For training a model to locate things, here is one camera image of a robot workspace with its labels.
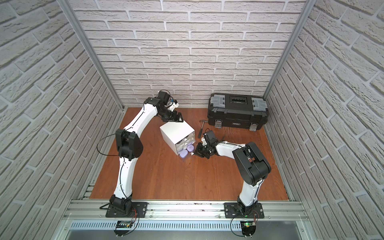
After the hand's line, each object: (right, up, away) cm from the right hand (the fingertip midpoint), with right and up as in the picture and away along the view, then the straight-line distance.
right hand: (195, 152), depth 93 cm
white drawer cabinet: (-9, +12, -5) cm, 16 cm away
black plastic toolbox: (+29, +27, +6) cm, 40 cm away
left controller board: (-36, -32, -20) cm, 52 cm away
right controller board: (+27, -32, -22) cm, 47 cm away
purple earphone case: (-7, 0, -1) cm, 7 cm away
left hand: (-9, +22, +2) cm, 23 cm away
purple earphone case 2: (-3, +2, +2) cm, 4 cm away
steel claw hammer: (+5, +16, +14) cm, 21 cm away
